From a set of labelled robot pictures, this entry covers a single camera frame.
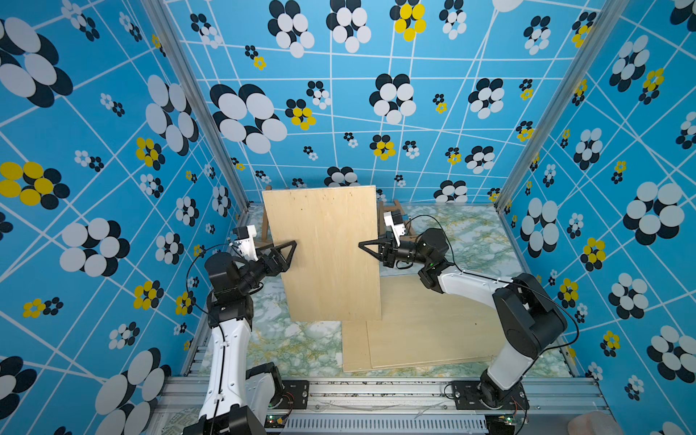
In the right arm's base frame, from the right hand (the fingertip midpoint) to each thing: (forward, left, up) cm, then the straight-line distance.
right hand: (364, 244), depth 74 cm
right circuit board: (-38, -35, -27) cm, 58 cm away
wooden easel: (+40, -8, -27) cm, 48 cm away
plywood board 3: (-19, +3, -27) cm, 33 cm away
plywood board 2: (-12, -18, -28) cm, 35 cm away
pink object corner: (-37, -59, -27) cm, 74 cm away
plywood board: (-5, +10, -10) cm, 15 cm away
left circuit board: (-38, +24, -27) cm, 52 cm away
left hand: (0, +21, +1) cm, 21 cm away
